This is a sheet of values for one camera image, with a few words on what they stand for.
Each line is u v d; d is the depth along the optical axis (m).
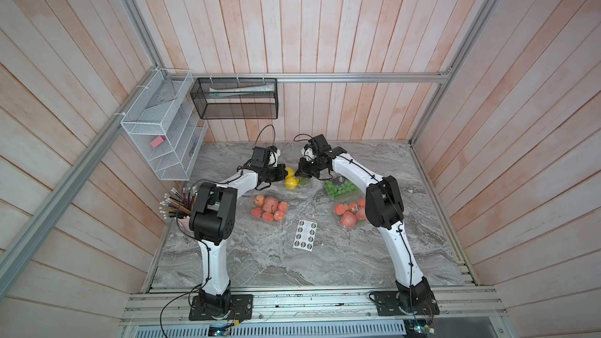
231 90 0.90
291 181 1.00
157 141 0.82
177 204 0.81
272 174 0.88
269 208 0.92
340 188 0.98
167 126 0.76
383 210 0.62
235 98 1.04
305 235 0.88
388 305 0.73
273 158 0.86
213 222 0.53
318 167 0.86
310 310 0.73
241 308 0.73
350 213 0.90
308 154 0.94
